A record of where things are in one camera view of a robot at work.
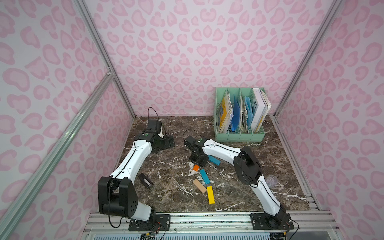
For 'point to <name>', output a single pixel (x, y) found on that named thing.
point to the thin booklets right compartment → (266, 113)
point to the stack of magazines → (243, 117)
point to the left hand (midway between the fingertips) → (167, 142)
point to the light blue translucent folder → (250, 110)
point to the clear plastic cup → (271, 181)
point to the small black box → (146, 180)
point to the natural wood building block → (200, 187)
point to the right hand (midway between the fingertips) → (193, 163)
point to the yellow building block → (210, 192)
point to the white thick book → (261, 111)
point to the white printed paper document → (226, 113)
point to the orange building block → (196, 167)
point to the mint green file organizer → (241, 91)
